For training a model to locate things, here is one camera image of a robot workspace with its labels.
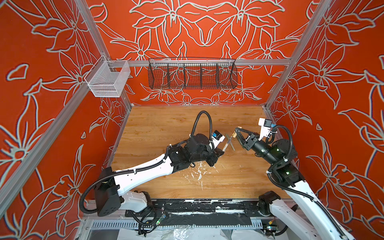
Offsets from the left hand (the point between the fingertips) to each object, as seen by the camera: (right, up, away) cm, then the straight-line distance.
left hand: (223, 150), depth 67 cm
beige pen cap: (+4, +8, -4) cm, 10 cm away
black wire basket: (-20, +46, +32) cm, 60 cm away
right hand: (+4, +10, -5) cm, 11 cm away
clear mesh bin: (-69, +41, +26) cm, 84 cm away
